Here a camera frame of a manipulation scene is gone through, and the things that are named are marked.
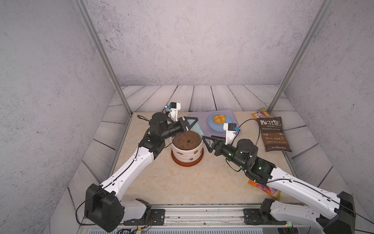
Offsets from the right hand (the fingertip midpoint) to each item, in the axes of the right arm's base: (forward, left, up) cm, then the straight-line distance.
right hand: (207, 138), depth 65 cm
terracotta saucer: (+2, +11, -31) cm, 33 cm away
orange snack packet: (+45, -48, -30) cm, 72 cm away
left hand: (+7, +3, +4) cm, 9 cm away
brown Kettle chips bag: (+25, -50, -32) cm, 64 cm away
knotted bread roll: (+40, -14, -30) cm, 52 cm away
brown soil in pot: (+14, +10, -22) cm, 28 cm away
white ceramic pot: (+3, +10, -22) cm, 24 cm away
